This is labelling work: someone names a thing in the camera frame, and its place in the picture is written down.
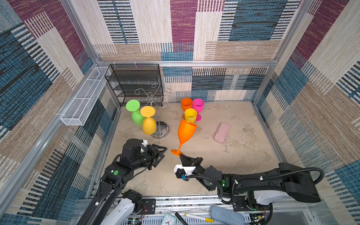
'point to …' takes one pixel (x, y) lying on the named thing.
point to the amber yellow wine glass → (149, 124)
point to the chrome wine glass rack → (161, 129)
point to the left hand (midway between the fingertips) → (167, 150)
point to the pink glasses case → (223, 130)
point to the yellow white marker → (209, 220)
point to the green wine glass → (133, 106)
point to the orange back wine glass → (186, 132)
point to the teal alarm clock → (168, 220)
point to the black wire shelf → (141, 82)
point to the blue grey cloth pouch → (226, 217)
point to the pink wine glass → (198, 104)
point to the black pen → (179, 217)
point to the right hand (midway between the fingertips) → (184, 153)
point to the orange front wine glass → (186, 103)
